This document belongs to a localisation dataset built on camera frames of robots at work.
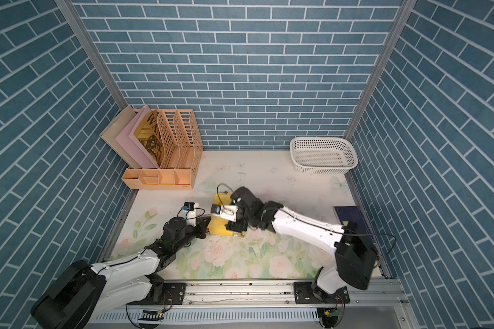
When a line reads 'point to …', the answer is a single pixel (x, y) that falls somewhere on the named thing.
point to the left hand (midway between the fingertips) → (215, 220)
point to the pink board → (128, 138)
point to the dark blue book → (352, 214)
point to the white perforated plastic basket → (322, 155)
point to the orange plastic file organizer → (180, 155)
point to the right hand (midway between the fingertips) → (232, 212)
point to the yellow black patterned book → (150, 136)
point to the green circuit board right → (332, 312)
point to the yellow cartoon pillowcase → (217, 224)
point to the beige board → (110, 133)
